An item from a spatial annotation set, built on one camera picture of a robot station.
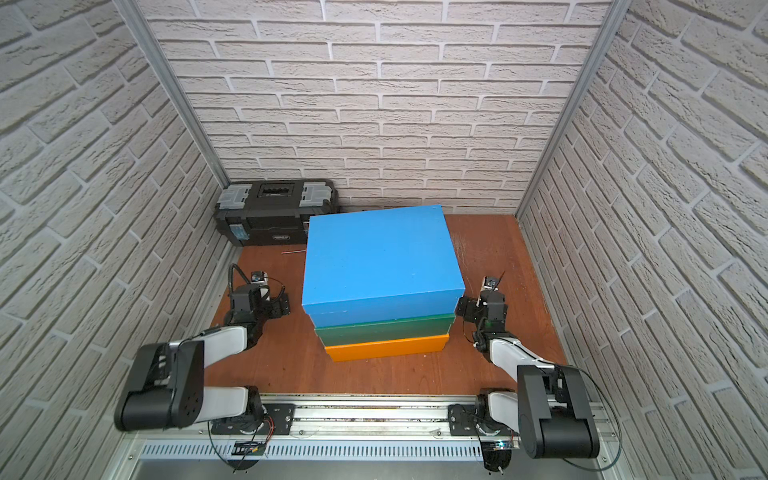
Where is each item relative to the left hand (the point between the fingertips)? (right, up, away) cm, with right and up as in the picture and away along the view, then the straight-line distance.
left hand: (273, 291), depth 93 cm
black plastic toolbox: (-2, +26, +5) cm, 26 cm away
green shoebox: (+37, -5, -25) cm, 45 cm away
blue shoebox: (+36, +10, -30) cm, 47 cm away
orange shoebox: (+37, -12, -17) cm, 43 cm away
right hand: (+67, -2, -1) cm, 67 cm away
